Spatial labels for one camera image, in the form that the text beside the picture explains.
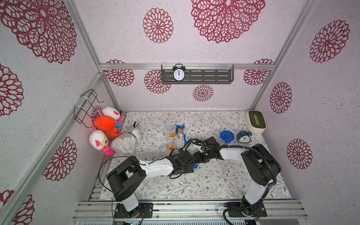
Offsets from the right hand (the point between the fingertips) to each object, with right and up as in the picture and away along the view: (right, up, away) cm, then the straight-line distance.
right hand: (191, 159), depth 91 cm
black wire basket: (-59, +30, -17) cm, 69 cm away
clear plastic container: (-15, +20, +17) cm, 30 cm away
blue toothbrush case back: (-4, +12, +12) cm, 17 cm away
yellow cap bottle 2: (-7, +16, +4) cm, 18 cm away
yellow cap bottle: (-12, +16, +1) cm, 20 cm away
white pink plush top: (-54, +32, +3) cm, 63 cm away
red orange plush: (-53, +23, -3) cm, 58 cm away
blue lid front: (+23, +15, 0) cm, 28 cm away
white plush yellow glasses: (-54, +14, -11) cm, 57 cm away
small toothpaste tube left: (-22, +6, +6) cm, 24 cm away
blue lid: (+3, -3, -1) cm, 5 cm away
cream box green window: (+51, +25, +15) cm, 59 cm away
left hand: (-2, -5, -3) cm, 6 cm away
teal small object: (+37, +14, +6) cm, 40 cm away
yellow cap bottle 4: (-11, +9, -4) cm, 15 cm away
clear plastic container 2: (-13, +10, -3) cm, 17 cm away
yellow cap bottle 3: (-14, +9, -5) cm, 17 cm away
